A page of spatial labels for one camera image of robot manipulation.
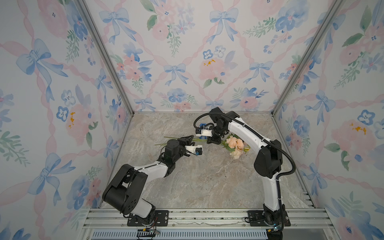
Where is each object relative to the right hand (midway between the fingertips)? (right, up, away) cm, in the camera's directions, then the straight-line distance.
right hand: (210, 138), depth 90 cm
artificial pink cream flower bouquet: (+12, -3, -7) cm, 14 cm away
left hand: (-11, +2, -4) cm, 12 cm away
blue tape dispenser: (-5, +1, -10) cm, 11 cm away
